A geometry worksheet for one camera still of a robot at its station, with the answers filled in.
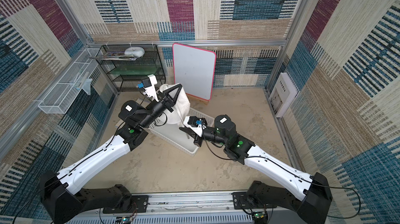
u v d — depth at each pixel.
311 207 0.37
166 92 0.56
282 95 0.96
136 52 0.89
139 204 0.73
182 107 0.61
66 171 0.41
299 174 0.43
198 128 0.53
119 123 1.02
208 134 0.57
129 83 1.19
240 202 0.73
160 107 0.56
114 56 0.93
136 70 0.96
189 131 0.55
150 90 0.53
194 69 0.96
